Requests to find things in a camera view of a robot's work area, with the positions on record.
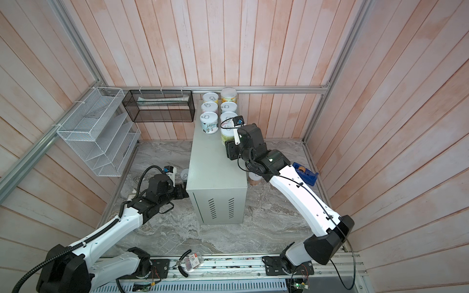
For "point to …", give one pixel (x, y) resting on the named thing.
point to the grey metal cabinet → (217, 188)
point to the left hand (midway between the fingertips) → (185, 188)
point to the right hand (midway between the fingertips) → (231, 141)
